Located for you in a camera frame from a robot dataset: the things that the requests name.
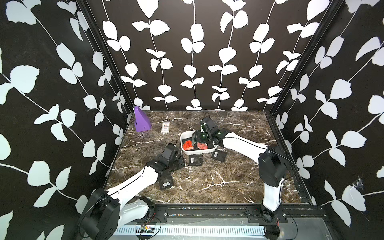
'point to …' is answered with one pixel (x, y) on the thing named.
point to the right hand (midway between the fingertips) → (192, 134)
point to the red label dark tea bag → (188, 145)
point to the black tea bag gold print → (165, 182)
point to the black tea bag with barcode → (219, 155)
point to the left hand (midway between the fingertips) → (186, 159)
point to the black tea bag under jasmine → (195, 160)
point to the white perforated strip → (194, 230)
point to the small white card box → (165, 127)
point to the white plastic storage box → (200, 147)
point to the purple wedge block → (142, 121)
